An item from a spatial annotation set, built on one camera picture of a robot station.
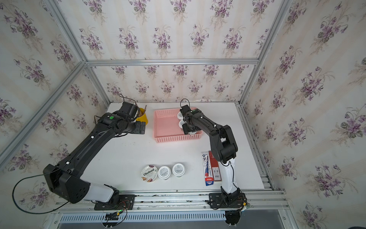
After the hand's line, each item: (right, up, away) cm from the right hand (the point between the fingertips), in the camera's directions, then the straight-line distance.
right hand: (193, 130), depth 97 cm
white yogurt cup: (-8, +5, +1) cm, 10 cm away
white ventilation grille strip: (-1, -41, -27) cm, 49 cm away
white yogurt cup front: (-18, -22, -20) cm, 34 cm away
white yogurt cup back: (-10, +10, +5) cm, 14 cm away
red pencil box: (+13, -23, -14) cm, 30 cm away
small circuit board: (-44, -41, -27) cm, 65 cm away
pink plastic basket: (-19, +1, +5) cm, 20 cm away
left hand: (-32, +3, -18) cm, 37 cm away
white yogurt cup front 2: (-9, -21, -19) cm, 29 cm away
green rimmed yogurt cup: (-1, -1, -8) cm, 8 cm away
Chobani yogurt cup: (-26, -22, -19) cm, 39 cm away
